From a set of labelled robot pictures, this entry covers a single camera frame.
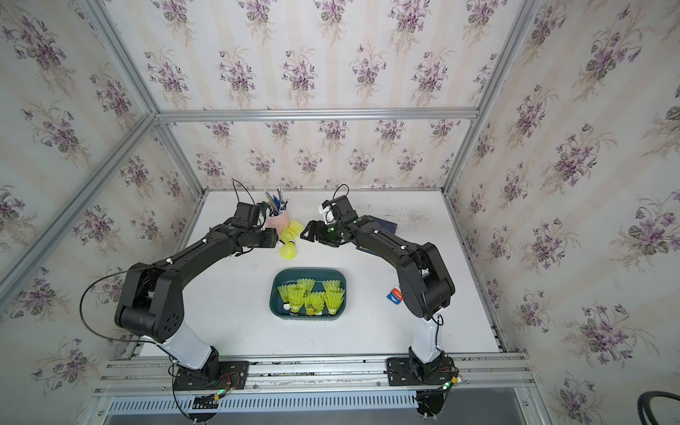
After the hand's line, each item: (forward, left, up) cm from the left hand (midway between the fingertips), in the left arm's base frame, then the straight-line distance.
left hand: (275, 237), depth 93 cm
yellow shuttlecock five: (0, -3, -9) cm, 10 cm away
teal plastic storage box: (-13, -5, -5) cm, 14 cm away
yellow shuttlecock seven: (-16, -11, -4) cm, 20 cm away
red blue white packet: (-19, -42, -8) cm, 47 cm away
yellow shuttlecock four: (-22, -15, -4) cm, 27 cm away
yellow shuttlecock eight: (-16, -21, -4) cm, 27 cm away
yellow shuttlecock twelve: (-22, -21, -1) cm, 30 cm away
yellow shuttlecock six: (-19, -5, -4) cm, 20 cm away
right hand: (-3, -14, +4) cm, 15 cm away
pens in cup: (+15, +2, +2) cm, 15 cm away
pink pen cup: (+10, +1, -4) cm, 10 cm away
